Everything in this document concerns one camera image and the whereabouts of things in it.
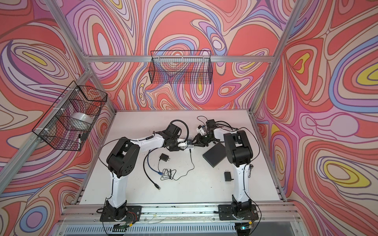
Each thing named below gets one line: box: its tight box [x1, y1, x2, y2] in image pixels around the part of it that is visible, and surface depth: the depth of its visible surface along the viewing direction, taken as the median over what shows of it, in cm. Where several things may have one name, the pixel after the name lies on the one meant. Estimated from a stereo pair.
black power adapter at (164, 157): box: [159, 153, 171, 163], surface depth 94 cm
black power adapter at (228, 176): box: [223, 170, 234, 182], surface depth 86 cm
